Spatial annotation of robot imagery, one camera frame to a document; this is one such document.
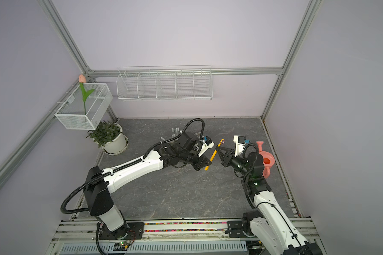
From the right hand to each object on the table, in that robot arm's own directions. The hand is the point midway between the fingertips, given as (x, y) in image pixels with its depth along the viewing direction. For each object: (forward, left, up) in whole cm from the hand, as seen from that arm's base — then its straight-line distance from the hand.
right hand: (216, 147), depth 73 cm
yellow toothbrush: (0, -2, +3) cm, 4 cm away
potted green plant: (+14, +59, -10) cm, 61 cm away
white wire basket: (+13, +68, +10) cm, 70 cm away
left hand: (-6, +3, -5) cm, 8 cm away
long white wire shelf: (+46, +29, +4) cm, 55 cm away
